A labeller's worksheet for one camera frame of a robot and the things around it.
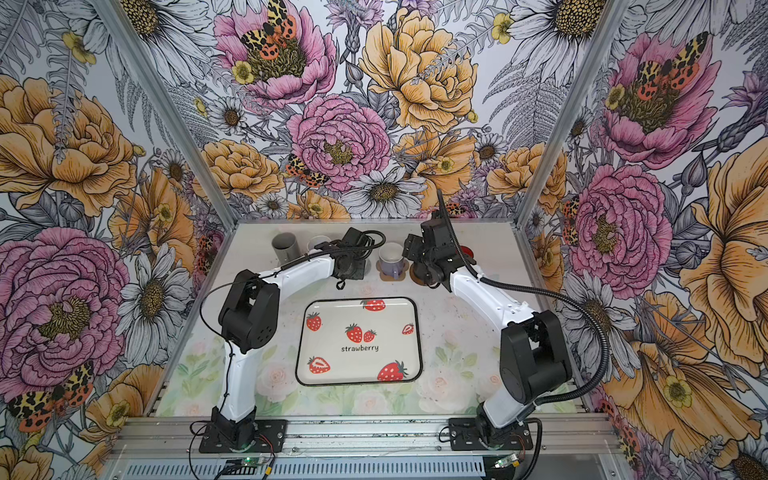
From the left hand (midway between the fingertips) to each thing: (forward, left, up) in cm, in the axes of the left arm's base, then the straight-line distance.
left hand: (350, 275), depth 99 cm
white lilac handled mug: (+8, -13, -2) cm, 16 cm away
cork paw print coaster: (+3, -11, -5) cm, 13 cm away
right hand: (-1, -20, +13) cm, 24 cm away
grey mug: (+8, +21, +6) cm, 23 cm away
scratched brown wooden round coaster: (+2, -21, -5) cm, 22 cm away
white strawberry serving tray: (-19, -3, -6) cm, 20 cm away
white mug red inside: (-14, -31, +29) cm, 44 cm away
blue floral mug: (+12, +12, +4) cm, 17 cm away
